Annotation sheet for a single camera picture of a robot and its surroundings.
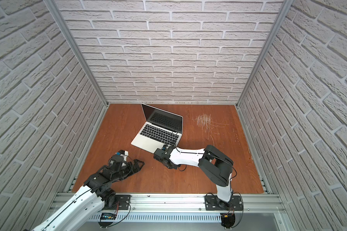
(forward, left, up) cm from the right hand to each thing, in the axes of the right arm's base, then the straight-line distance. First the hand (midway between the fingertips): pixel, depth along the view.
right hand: (181, 154), depth 87 cm
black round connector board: (-34, -21, -7) cm, 40 cm away
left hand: (-5, +25, +3) cm, 25 cm away
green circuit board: (-29, +40, -6) cm, 50 cm away
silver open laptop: (+23, +13, -3) cm, 26 cm away
